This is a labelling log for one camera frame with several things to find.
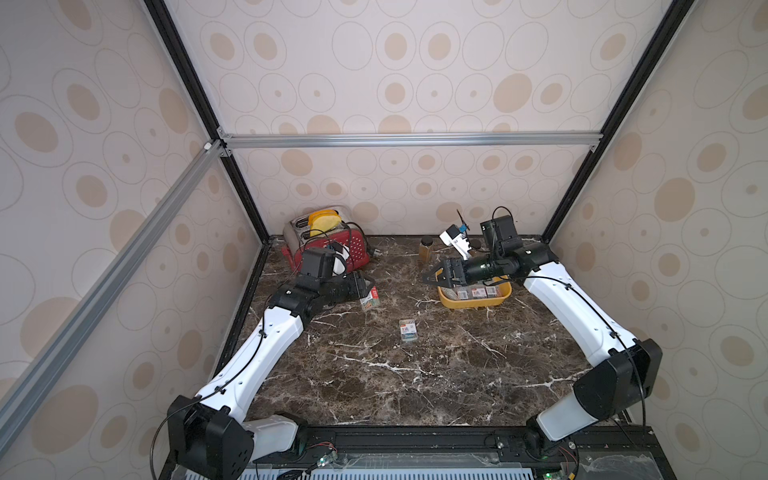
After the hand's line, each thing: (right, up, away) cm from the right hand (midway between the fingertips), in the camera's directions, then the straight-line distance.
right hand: (429, 284), depth 73 cm
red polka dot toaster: (-40, +13, +24) cm, 49 cm away
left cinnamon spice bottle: (+3, +11, +34) cm, 36 cm away
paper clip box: (-14, -4, +2) cm, 14 cm away
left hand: (-13, 0, +3) cm, 14 cm away
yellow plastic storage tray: (+19, -8, +26) cm, 33 cm away
